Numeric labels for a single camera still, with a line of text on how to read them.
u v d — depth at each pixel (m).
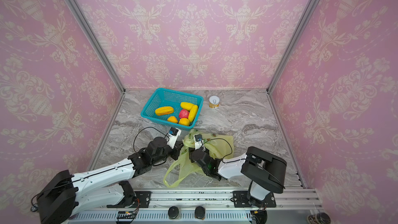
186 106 1.05
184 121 0.96
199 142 0.74
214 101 1.06
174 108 1.07
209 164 0.65
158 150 0.61
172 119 0.97
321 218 0.61
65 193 0.41
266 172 0.43
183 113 1.00
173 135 0.70
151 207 0.74
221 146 0.81
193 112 1.00
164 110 1.03
